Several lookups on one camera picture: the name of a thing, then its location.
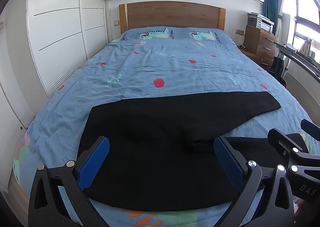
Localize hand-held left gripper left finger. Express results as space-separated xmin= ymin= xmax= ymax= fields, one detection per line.
xmin=28 ymin=136 xmax=110 ymax=227

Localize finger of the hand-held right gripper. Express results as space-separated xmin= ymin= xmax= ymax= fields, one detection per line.
xmin=301 ymin=119 xmax=320 ymax=138
xmin=267 ymin=128 xmax=320 ymax=165

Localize dark tote bag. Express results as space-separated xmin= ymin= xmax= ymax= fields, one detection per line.
xmin=270 ymin=53 xmax=285 ymax=79

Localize blue printed bed blanket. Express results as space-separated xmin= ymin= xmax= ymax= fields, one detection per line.
xmin=12 ymin=27 xmax=320 ymax=227

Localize window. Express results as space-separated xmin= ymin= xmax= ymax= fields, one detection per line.
xmin=282 ymin=0 xmax=320 ymax=64

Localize black pants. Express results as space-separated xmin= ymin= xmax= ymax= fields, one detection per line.
xmin=77 ymin=91 xmax=312 ymax=212

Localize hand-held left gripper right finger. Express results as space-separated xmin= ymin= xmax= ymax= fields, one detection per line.
xmin=214 ymin=136 xmax=296 ymax=227

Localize wooden headboard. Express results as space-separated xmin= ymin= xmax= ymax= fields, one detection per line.
xmin=119 ymin=1 xmax=226 ymax=36

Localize teal curtain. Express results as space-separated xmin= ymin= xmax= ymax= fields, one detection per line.
xmin=261 ymin=0 xmax=283 ymax=36

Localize grey desk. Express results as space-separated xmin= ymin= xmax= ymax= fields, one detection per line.
xmin=274 ymin=41 xmax=320 ymax=78

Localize white printer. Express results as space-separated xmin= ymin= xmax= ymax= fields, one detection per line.
xmin=247 ymin=13 xmax=275 ymax=34

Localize white wardrobe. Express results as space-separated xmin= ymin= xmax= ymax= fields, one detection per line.
xmin=0 ymin=0 xmax=108 ymax=137

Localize wooden dresser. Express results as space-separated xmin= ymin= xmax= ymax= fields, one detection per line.
xmin=244 ymin=25 xmax=279 ymax=71

